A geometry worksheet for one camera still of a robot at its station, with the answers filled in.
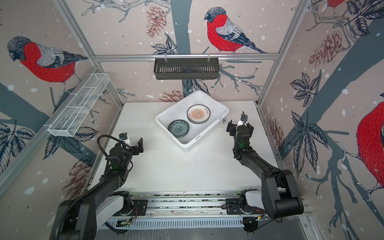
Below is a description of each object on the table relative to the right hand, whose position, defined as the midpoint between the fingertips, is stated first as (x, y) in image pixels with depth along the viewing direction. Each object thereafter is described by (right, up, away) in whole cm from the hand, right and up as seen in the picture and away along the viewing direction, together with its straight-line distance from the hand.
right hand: (239, 123), depth 86 cm
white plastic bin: (-38, +9, +16) cm, 42 cm away
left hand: (-63, -9, -2) cm, 63 cm away
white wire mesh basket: (-88, +9, -9) cm, 89 cm away
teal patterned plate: (-38, -5, +17) cm, 42 cm away
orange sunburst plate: (-24, +6, +24) cm, 35 cm away
